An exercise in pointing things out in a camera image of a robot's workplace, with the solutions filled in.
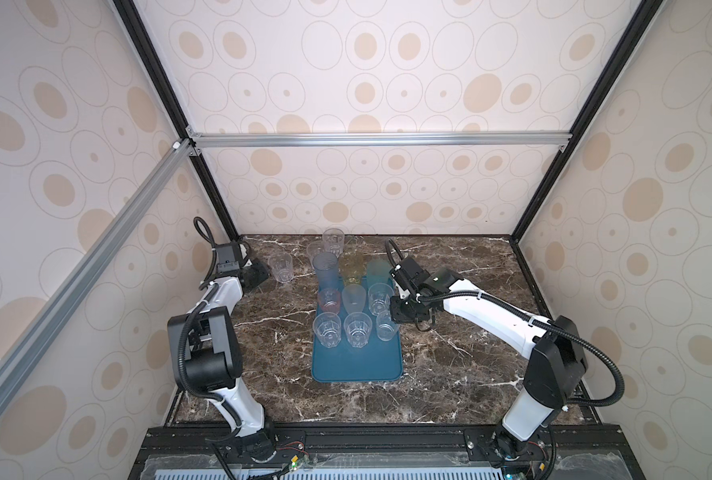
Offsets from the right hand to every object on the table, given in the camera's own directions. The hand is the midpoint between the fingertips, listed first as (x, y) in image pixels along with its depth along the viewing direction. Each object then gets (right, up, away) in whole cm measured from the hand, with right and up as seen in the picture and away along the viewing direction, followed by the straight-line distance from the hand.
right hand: (394, 317), depth 84 cm
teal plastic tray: (-5, -14, +3) cm, 15 cm away
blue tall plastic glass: (-21, +12, +16) cm, 29 cm away
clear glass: (-4, +4, +13) cm, 14 cm away
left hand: (-37, +16, +10) cm, 42 cm away
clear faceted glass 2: (-21, +24, +32) cm, 45 cm away
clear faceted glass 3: (-38, +14, +23) cm, 47 cm away
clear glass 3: (-2, -5, +10) cm, 12 cm away
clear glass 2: (-11, -4, +7) cm, 13 cm away
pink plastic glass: (-20, +3, +15) cm, 26 cm away
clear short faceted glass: (-28, +21, +28) cm, 45 cm away
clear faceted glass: (-20, -5, +7) cm, 22 cm away
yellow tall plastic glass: (-13, +14, +21) cm, 28 cm away
